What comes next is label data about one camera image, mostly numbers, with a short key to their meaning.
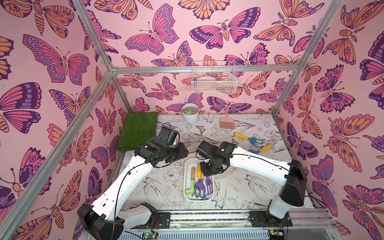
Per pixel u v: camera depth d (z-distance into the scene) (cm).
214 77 95
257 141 104
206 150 59
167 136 53
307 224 73
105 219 37
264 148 100
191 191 80
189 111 106
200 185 82
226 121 119
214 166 63
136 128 107
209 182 81
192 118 112
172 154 59
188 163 88
